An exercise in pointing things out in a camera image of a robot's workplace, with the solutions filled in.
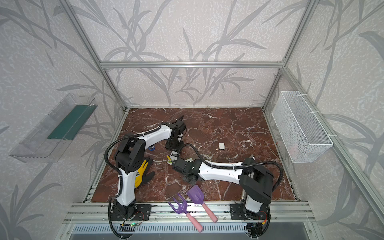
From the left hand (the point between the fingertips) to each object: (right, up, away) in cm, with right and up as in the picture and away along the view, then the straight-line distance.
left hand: (180, 147), depth 96 cm
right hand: (+8, -9, -11) cm, 17 cm away
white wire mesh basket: (+56, +10, -34) cm, 66 cm away
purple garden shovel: (+11, -23, -17) cm, 30 cm away
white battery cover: (+27, 0, +3) cm, 27 cm away
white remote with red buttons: (-4, -5, -4) cm, 7 cm away
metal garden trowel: (+36, -21, -18) cm, 45 cm away
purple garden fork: (+4, -27, -21) cm, 34 cm away
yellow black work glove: (-19, -12, -17) cm, 28 cm away
